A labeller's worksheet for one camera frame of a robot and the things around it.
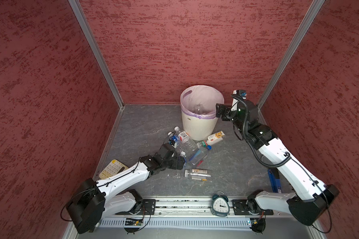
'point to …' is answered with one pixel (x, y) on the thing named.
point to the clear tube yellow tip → (203, 178)
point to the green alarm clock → (220, 206)
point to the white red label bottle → (185, 141)
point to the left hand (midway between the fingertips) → (177, 163)
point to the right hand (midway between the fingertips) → (223, 108)
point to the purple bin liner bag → (200, 101)
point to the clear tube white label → (199, 172)
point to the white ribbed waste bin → (197, 129)
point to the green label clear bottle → (202, 144)
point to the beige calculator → (113, 168)
